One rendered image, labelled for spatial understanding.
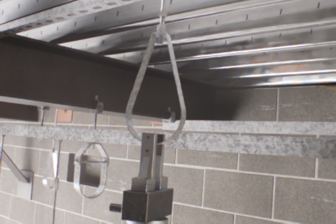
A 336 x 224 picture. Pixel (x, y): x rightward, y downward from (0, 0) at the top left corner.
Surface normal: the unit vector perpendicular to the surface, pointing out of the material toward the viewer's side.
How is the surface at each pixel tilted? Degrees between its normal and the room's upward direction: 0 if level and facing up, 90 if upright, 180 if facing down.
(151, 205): 90
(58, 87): 90
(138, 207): 90
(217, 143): 90
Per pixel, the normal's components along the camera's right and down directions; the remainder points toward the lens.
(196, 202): -0.68, -0.14
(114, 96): 0.72, -0.04
